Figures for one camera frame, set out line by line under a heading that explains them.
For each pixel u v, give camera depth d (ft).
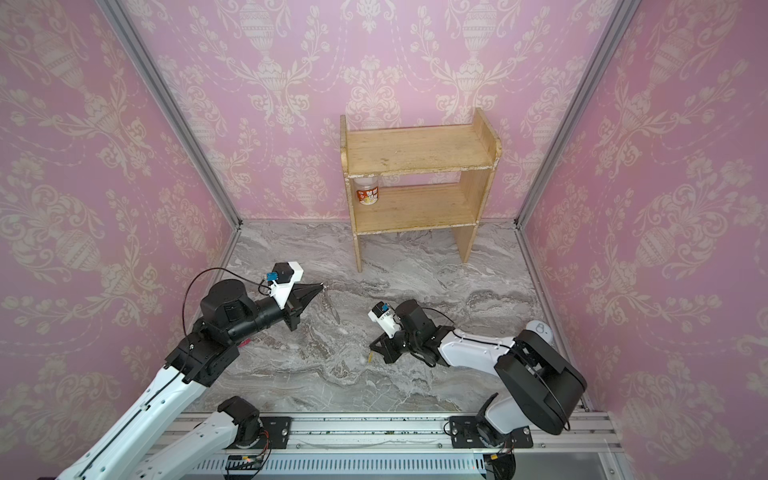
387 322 2.54
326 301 2.08
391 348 2.45
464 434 2.39
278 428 2.46
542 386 1.40
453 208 3.18
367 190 3.03
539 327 2.82
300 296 1.97
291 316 1.88
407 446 2.39
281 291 1.83
